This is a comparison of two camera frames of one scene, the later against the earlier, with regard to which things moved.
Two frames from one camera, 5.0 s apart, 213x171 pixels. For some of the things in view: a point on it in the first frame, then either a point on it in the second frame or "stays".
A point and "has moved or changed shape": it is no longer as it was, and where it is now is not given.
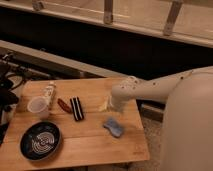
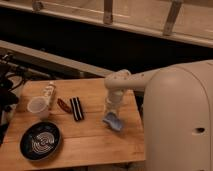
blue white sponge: (113, 126) has moved or changed shape
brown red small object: (64, 105) stays
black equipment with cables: (10, 68) stays
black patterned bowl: (40, 140) stays
